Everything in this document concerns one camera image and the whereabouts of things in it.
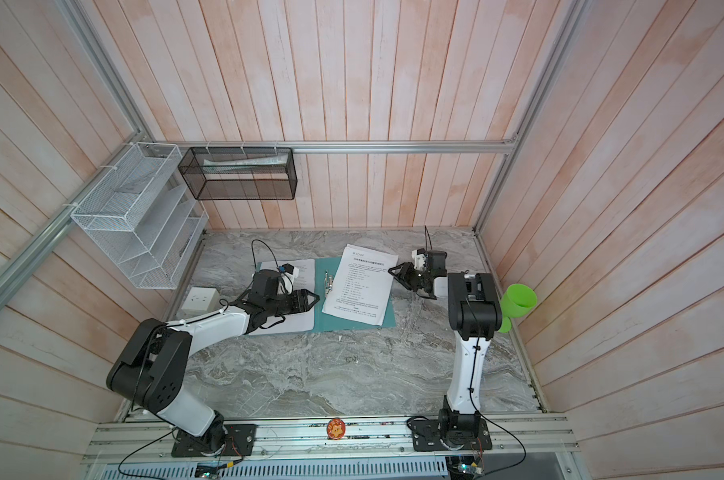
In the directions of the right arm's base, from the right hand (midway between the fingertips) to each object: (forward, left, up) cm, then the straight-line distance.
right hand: (391, 271), depth 105 cm
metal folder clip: (-6, +22, +1) cm, 23 cm away
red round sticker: (-50, +16, -1) cm, 53 cm away
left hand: (-17, +25, +6) cm, 31 cm away
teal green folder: (-20, +21, -2) cm, 29 cm away
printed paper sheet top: (-27, +27, +12) cm, 40 cm away
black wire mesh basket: (+25, +55, +24) cm, 64 cm away
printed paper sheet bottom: (-5, +11, -2) cm, 13 cm away
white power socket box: (-14, +63, +3) cm, 65 cm away
